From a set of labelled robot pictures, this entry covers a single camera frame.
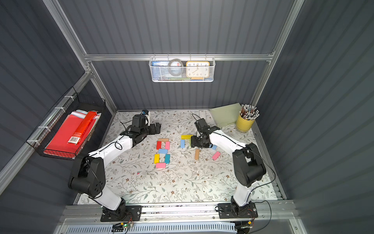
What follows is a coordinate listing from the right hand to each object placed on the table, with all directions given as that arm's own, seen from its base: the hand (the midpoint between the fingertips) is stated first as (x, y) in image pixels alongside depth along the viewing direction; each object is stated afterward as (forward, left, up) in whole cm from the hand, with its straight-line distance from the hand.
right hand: (195, 144), depth 91 cm
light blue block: (0, +22, -8) cm, 23 cm away
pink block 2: (-10, +22, -8) cm, 25 cm away
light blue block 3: (-15, -8, +23) cm, 29 cm away
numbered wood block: (+9, +22, -8) cm, 25 cm away
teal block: (-5, +18, -8) cm, 20 cm away
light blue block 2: (+5, +8, -7) cm, 12 cm away
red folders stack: (-11, +61, +22) cm, 66 cm away
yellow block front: (-6, +25, -8) cm, 27 cm away
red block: (+4, +25, -7) cm, 26 cm away
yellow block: (+12, +6, -9) cm, 16 cm away
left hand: (+9, +25, +8) cm, 28 cm away
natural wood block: (-2, -1, -9) cm, 9 cm away
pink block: (+4, +19, -8) cm, 21 cm away
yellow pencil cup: (+16, -35, -1) cm, 39 cm away
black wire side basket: (+11, +67, +27) cm, 73 cm away
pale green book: (+32, -26, -7) cm, 41 cm away
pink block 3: (-4, -14, -8) cm, 16 cm away
